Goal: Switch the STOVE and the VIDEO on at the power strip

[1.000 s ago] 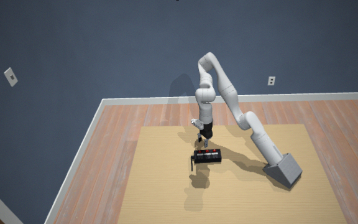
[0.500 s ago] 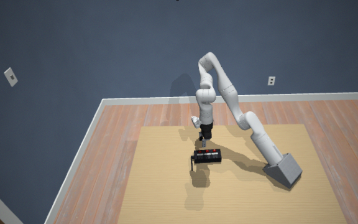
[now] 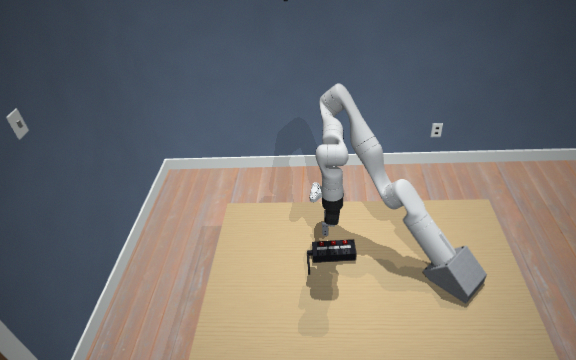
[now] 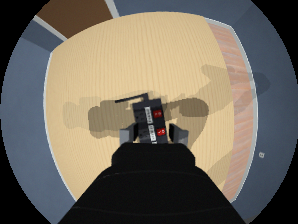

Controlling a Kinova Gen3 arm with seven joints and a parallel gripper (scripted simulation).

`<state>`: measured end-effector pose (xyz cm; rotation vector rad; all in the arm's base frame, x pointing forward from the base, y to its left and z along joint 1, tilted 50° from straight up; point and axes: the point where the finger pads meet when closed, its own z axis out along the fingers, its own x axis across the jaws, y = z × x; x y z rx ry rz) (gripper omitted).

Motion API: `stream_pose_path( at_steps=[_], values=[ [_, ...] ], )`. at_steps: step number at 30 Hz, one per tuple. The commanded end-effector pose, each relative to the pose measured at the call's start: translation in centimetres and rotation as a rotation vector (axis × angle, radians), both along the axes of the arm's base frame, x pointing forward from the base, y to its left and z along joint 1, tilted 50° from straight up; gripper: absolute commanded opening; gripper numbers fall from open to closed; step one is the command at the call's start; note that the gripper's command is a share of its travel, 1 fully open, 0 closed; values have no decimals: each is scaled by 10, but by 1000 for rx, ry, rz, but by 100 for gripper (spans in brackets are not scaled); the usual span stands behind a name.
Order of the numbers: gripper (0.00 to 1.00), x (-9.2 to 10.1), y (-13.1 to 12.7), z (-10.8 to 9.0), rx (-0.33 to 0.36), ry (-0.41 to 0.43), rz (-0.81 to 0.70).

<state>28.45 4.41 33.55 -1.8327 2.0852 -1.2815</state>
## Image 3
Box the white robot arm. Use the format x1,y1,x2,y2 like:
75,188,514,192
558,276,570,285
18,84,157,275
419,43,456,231
315,84,456,266

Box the black power strip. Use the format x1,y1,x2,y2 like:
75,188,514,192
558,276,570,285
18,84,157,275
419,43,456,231
307,239,357,263

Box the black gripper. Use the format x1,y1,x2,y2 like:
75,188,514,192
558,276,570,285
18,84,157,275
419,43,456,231
309,182,344,236

